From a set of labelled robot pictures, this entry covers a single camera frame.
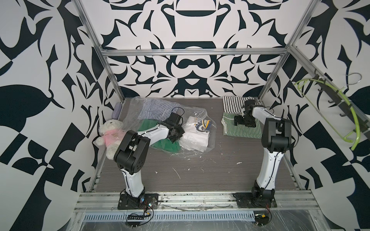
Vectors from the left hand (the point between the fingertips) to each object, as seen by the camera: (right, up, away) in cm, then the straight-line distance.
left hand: (182, 130), depth 96 cm
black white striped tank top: (+41, +18, +19) cm, 49 cm away
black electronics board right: (+40, -41, -24) cm, 62 cm away
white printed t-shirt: (+10, -2, +1) cm, 10 cm away
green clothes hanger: (+68, +28, -12) cm, 74 cm away
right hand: (+43, +6, +8) cm, 44 cm away
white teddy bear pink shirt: (-43, 0, -7) cm, 44 cm away
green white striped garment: (+33, 0, +5) cm, 34 cm away
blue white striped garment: (-22, +15, +19) cm, 32 cm away
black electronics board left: (-22, -40, -28) cm, 54 cm away
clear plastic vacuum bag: (-39, +14, +13) cm, 43 cm away
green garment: (-11, -8, -6) cm, 15 cm away
